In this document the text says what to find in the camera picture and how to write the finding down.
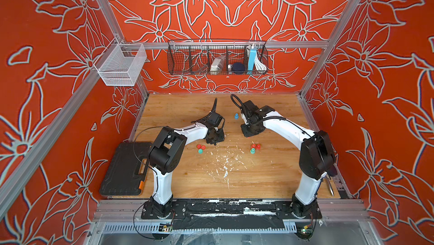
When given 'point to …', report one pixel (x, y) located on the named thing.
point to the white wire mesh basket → (122, 65)
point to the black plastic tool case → (126, 170)
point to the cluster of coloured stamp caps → (200, 148)
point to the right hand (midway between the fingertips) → (244, 132)
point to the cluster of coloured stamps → (254, 147)
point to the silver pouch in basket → (217, 64)
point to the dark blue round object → (238, 68)
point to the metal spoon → (330, 186)
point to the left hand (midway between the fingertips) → (223, 138)
